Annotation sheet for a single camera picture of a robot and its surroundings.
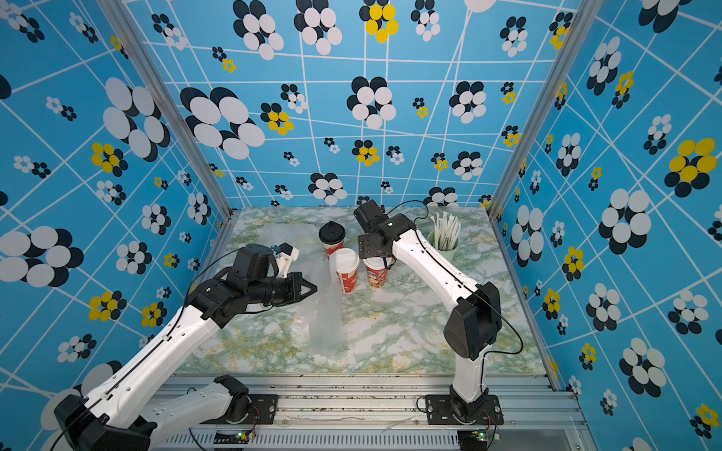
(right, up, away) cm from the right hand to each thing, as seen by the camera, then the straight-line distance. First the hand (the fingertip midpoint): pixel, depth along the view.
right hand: (382, 246), depth 85 cm
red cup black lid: (-16, +4, +6) cm, 18 cm away
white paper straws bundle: (+22, +5, +9) cm, 24 cm away
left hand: (-16, -10, -14) cm, 23 cm away
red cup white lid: (-11, -5, -1) cm, 12 cm away
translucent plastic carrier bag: (-17, -22, -10) cm, 29 cm away
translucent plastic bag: (-54, +9, +32) cm, 63 cm away
